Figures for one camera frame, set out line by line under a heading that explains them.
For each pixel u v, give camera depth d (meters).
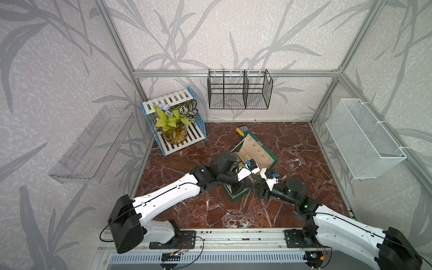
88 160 0.67
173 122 0.87
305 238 0.65
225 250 0.71
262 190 0.66
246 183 0.61
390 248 0.41
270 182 0.65
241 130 1.13
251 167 0.60
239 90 1.05
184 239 0.73
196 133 1.12
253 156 0.90
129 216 0.39
